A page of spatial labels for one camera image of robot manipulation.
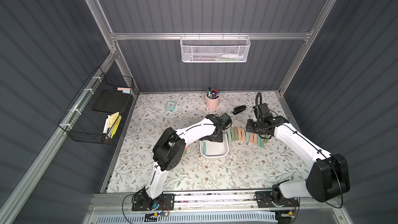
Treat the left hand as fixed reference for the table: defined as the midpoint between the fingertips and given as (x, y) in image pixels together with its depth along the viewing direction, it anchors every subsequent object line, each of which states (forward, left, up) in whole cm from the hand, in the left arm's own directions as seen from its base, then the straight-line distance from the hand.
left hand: (212, 138), depth 90 cm
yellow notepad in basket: (-1, +48, +22) cm, 53 cm away
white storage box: (-4, +1, -5) cm, 7 cm away
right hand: (+3, -22, +8) cm, 23 cm away
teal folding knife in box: (-3, +5, -5) cm, 7 cm away
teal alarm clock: (+28, +28, -3) cm, 40 cm away
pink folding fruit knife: (+6, -18, -4) cm, 19 cm away
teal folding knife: (+3, -23, -5) cm, 24 cm away
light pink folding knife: (+2, -27, -4) cm, 27 cm away
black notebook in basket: (+9, +52, +24) cm, 58 cm away
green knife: (+1, -33, -4) cm, 33 cm away
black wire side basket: (+2, +57, +22) cm, 61 cm away
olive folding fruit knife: (+6, -16, -4) cm, 17 cm away
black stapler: (+23, -20, -1) cm, 30 cm away
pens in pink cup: (+29, -2, +8) cm, 30 cm away
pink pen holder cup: (+28, -2, -1) cm, 28 cm away
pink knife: (-4, +15, -6) cm, 16 cm away
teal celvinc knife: (0, -29, -5) cm, 29 cm away
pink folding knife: (+5, -20, -4) cm, 21 cm away
